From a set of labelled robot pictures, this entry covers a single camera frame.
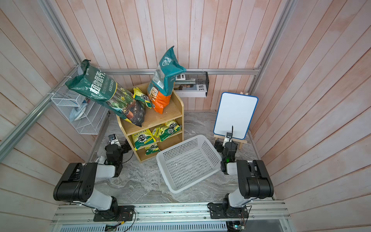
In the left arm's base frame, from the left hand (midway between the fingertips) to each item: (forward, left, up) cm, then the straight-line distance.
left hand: (121, 141), depth 93 cm
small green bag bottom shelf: (-5, -22, -1) cm, 22 cm away
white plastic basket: (-12, -44, -6) cm, 46 cm away
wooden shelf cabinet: (+3, -36, +25) cm, 44 cm away
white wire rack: (+2, +12, +24) cm, 27 cm away
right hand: (+2, -69, +1) cm, 69 cm away
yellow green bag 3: (+2, -34, +13) cm, 37 cm away
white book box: (+26, -46, +22) cm, 57 cm away
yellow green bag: (-6, -18, +12) cm, 22 cm away
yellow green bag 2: (-1, -31, +14) cm, 34 cm away
